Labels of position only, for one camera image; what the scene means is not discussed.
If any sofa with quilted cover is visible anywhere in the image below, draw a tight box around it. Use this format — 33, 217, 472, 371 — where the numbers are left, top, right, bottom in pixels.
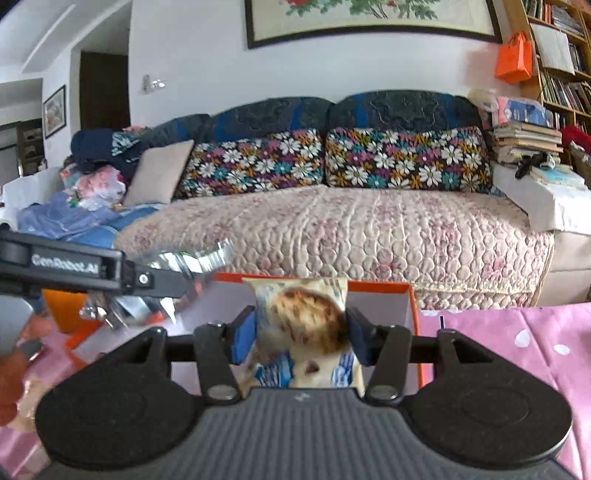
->
112, 89, 591, 311

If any cookie snack packet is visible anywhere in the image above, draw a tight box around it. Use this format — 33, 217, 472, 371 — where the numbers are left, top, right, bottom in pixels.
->
240, 278, 365, 396

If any right floral cushion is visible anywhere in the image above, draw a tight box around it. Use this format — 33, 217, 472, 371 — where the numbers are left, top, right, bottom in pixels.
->
325, 126, 492, 193

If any framed flower painting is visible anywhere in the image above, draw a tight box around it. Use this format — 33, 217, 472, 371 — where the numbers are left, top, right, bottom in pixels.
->
245, 0, 502, 49

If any beige pillow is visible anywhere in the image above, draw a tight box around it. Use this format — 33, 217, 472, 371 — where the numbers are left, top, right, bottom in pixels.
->
122, 140, 194, 208

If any stack of books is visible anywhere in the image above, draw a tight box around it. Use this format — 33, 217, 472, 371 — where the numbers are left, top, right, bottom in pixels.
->
491, 96, 564, 164

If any orange cylindrical can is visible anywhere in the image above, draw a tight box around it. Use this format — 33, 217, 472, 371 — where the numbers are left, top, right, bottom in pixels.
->
42, 289, 99, 334

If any floral cushion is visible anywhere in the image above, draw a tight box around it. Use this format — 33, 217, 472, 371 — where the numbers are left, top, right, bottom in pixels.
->
174, 129, 325, 199
325, 126, 492, 193

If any pile of clothes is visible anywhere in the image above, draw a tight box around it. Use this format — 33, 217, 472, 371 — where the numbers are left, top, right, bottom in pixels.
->
17, 128, 161, 247

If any orange cardboard box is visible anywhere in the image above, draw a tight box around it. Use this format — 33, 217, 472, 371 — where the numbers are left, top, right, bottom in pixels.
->
64, 272, 419, 367

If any wooden bookshelf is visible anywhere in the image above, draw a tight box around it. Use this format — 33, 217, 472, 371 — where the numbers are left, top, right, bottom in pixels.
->
503, 0, 591, 134

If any orange paper bag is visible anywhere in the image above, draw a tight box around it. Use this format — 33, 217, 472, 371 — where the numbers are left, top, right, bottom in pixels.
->
495, 31, 534, 84

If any silver foil snack packet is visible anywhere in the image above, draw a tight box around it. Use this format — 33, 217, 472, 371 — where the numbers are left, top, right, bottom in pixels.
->
79, 239, 235, 330

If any left floral cushion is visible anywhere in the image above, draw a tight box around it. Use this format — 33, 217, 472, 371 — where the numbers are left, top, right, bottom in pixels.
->
174, 129, 325, 199

